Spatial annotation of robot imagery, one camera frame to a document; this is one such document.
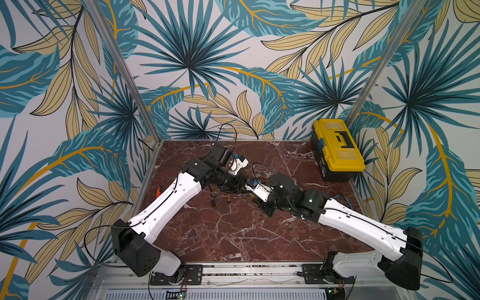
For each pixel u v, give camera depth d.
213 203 0.91
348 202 0.95
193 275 0.73
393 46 0.78
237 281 0.73
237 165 0.64
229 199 0.90
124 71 0.85
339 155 0.93
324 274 0.65
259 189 0.62
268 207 0.63
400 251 0.40
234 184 0.62
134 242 0.39
